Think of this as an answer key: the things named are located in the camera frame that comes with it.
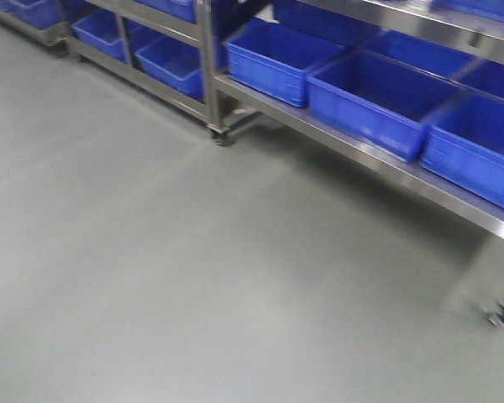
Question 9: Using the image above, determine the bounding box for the steel rack on castors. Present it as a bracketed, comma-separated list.
[212, 0, 504, 328]
[66, 0, 264, 147]
[0, 0, 71, 55]

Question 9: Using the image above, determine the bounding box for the row of blue bins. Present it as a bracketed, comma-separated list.
[223, 0, 504, 217]

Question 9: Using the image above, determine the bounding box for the blue plastic bin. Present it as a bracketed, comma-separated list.
[71, 8, 129, 64]
[134, 35, 206, 102]
[124, 18, 165, 52]
[10, 0, 64, 30]
[136, 0, 197, 24]

